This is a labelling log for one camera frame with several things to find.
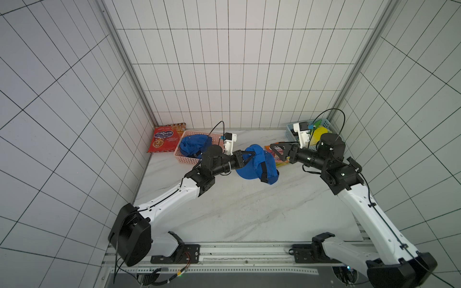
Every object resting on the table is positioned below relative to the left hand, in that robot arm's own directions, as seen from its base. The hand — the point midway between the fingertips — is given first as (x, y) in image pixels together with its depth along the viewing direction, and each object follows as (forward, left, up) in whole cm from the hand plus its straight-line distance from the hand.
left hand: (252, 157), depth 72 cm
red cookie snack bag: (+31, +50, -24) cm, 64 cm away
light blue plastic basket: (+43, -53, -21) cm, 71 cm away
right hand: (-1, -5, +7) cm, 9 cm away
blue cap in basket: (+22, +31, -21) cm, 44 cm away
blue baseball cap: (-5, -3, 0) cm, 6 cm away
